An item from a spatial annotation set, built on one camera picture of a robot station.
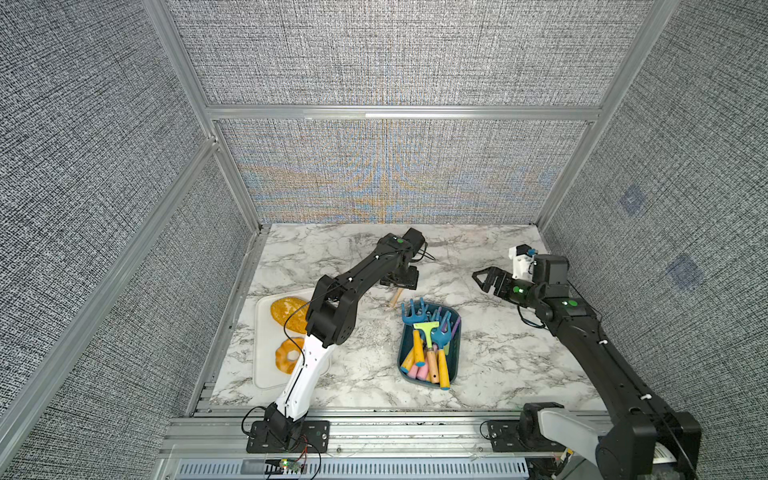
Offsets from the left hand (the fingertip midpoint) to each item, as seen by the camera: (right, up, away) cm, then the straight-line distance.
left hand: (408, 282), depth 97 cm
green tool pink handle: (+1, -22, -18) cm, 29 cm away
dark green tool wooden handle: (+4, -17, -19) cm, 26 cm away
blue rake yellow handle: (+1, -15, -17) cm, 22 cm away
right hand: (+19, +4, -17) cm, 26 cm away
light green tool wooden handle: (-4, -5, +1) cm, 7 cm away
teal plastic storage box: (-2, -18, -11) cm, 21 cm away
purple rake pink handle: (+13, -12, -10) cm, 20 cm away
